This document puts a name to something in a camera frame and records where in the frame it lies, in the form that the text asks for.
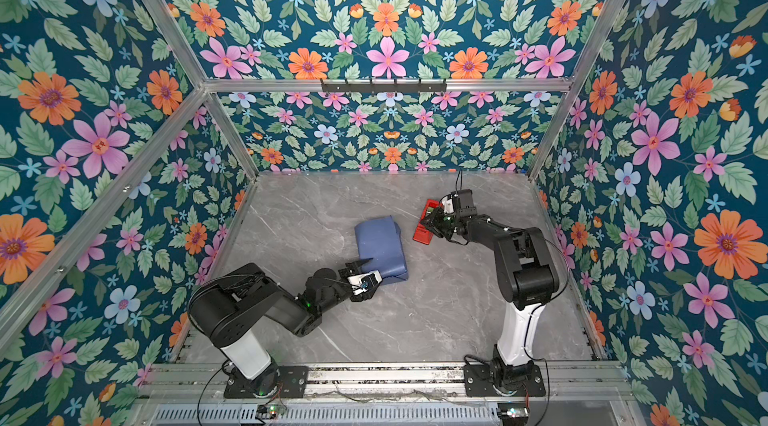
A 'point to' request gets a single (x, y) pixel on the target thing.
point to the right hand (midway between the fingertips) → (423, 220)
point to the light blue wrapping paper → (379, 241)
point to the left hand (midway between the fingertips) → (376, 261)
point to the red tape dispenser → (422, 234)
